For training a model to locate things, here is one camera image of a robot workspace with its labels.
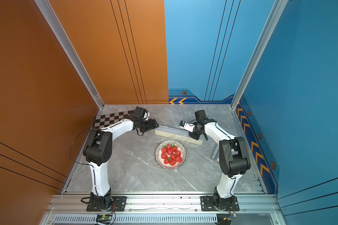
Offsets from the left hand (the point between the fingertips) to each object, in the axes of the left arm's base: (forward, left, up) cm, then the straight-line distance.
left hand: (156, 124), depth 100 cm
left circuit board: (-55, +23, -9) cm, 60 cm away
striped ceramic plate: (-26, -5, -4) cm, 27 cm away
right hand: (-6, -26, 0) cm, 27 cm away
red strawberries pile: (-20, -11, -5) cm, 24 cm away
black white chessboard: (+5, +42, -3) cm, 43 cm away
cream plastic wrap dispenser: (-7, -17, -1) cm, 18 cm away
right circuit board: (-54, -41, -5) cm, 68 cm away
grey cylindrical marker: (-19, -40, -5) cm, 45 cm away
